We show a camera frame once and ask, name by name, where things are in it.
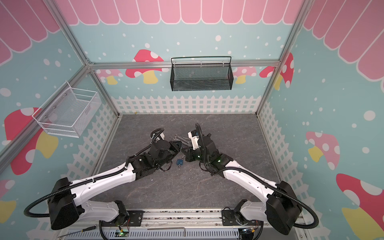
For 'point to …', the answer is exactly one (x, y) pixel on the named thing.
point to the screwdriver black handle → (79, 231)
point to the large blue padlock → (180, 161)
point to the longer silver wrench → (178, 137)
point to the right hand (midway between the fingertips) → (181, 150)
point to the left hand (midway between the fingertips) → (182, 146)
